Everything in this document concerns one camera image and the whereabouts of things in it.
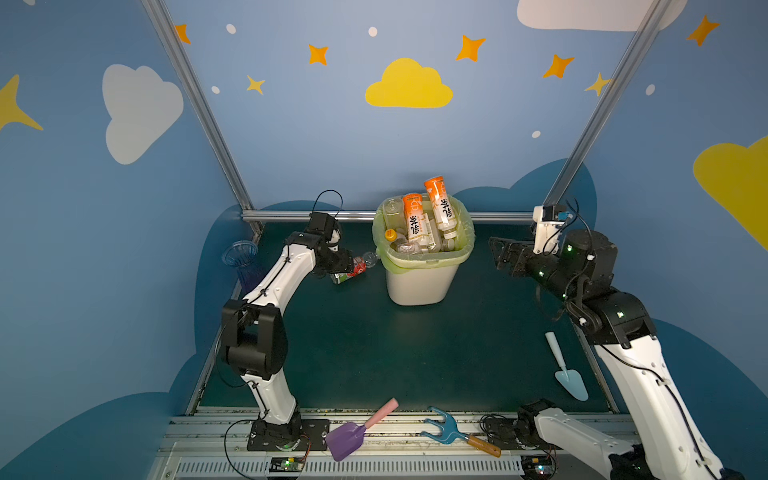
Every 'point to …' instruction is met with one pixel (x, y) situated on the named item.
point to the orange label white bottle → (443, 209)
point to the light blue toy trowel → (570, 380)
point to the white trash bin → (421, 286)
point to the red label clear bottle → (360, 263)
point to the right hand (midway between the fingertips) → (512, 236)
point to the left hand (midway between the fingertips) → (346, 264)
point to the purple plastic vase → (243, 255)
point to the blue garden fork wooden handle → (448, 434)
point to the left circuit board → (286, 464)
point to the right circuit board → (537, 467)
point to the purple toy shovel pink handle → (345, 439)
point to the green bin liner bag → (391, 262)
